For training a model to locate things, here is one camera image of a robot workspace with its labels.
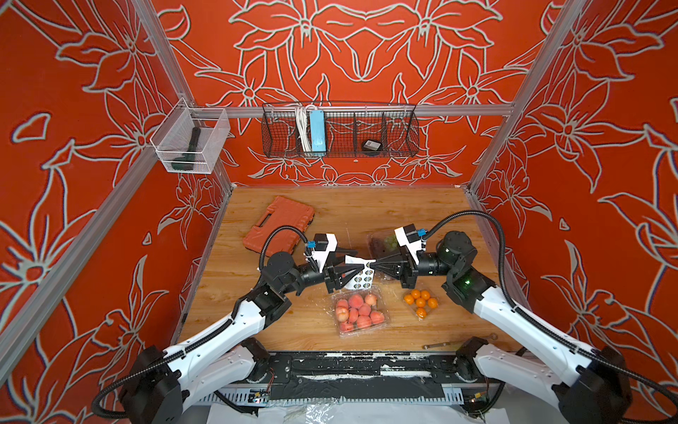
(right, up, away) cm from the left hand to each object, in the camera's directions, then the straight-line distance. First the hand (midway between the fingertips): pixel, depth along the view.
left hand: (358, 259), depth 63 cm
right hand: (+3, -1, -2) cm, 4 cm away
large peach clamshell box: (+2, -20, +17) cm, 26 cm away
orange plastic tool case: (-28, +11, +42) cm, 52 cm away
